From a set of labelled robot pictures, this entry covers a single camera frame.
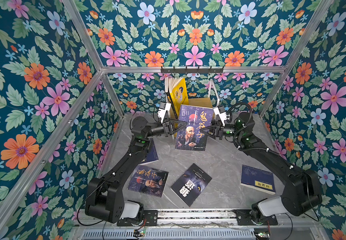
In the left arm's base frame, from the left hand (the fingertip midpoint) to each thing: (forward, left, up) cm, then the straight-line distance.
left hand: (186, 123), depth 61 cm
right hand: (+2, -8, -6) cm, 10 cm away
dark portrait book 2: (-9, +22, -39) cm, 46 cm away
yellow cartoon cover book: (+26, +3, -4) cm, 27 cm away
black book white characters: (-13, -2, -39) cm, 41 cm away
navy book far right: (-12, -41, -38) cm, 58 cm away
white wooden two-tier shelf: (+37, -17, -23) cm, 47 cm away
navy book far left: (+8, +22, -40) cm, 46 cm away
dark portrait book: (-2, -2, -7) cm, 8 cm away
